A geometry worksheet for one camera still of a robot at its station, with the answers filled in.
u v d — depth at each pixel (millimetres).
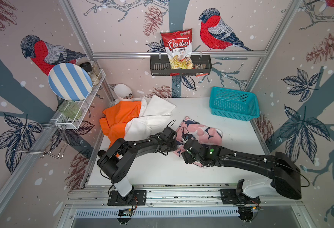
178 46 798
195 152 604
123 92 1127
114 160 457
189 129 1029
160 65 949
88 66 795
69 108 699
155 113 1072
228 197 729
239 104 1173
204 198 744
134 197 726
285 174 411
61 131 609
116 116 1045
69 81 726
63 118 659
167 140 713
